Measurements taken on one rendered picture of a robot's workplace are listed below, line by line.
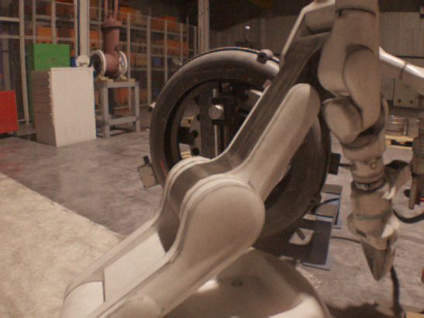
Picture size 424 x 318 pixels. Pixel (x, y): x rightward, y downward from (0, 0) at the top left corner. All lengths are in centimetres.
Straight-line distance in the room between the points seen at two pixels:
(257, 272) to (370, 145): 58
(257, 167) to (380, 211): 24
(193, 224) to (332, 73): 34
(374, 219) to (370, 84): 23
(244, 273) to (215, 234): 40
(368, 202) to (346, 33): 27
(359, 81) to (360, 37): 7
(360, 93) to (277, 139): 23
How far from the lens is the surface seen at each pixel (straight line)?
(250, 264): 94
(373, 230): 57
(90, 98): 504
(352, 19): 47
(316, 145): 103
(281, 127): 62
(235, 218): 56
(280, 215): 112
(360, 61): 44
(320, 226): 149
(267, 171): 62
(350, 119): 45
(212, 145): 113
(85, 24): 940
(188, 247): 56
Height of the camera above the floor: 85
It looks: 14 degrees down
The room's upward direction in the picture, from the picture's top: straight up
